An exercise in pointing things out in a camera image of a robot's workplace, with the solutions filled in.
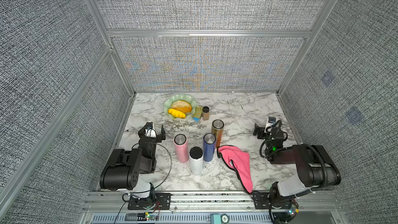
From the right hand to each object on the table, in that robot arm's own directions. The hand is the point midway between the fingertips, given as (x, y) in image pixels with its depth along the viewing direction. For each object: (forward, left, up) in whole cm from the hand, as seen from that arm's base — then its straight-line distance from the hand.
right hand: (264, 120), depth 92 cm
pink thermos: (-19, +48, +12) cm, 53 cm away
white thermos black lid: (-28, +40, +13) cm, 50 cm away
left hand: (-3, +64, +2) cm, 64 cm away
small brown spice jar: (+7, +35, -3) cm, 35 cm away
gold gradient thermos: (-12, +30, +11) cm, 34 cm away
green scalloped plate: (+23, +52, -5) cm, 57 cm away
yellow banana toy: (+8, +53, -4) cm, 54 cm away
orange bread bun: (+14, +50, -3) cm, 52 cm away
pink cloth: (-22, +18, -6) cm, 29 cm away
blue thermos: (-20, +35, +8) cm, 41 cm away
